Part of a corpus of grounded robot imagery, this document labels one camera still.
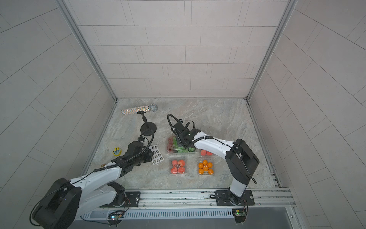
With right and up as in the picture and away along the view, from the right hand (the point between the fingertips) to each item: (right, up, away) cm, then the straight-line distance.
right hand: (182, 138), depth 88 cm
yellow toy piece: (-40, -8, -1) cm, 41 cm away
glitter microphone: (-17, +20, -8) cm, 27 cm away
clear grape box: (-5, -4, -3) cm, 7 cm away
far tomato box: (+14, -8, -3) cm, 16 cm away
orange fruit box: (+13, -15, -9) cm, 22 cm away
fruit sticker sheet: (-15, -10, -3) cm, 18 cm away
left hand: (-16, -8, -1) cm, 18 cm away
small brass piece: (-45, -14, -7) cm, 48 cm away
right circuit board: (+29, -33, -20) cm, 48 cm away
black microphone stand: (-24, +5, +8) cm, 26 cm away
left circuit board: (-29, -31, -24) cm, 49 cm away
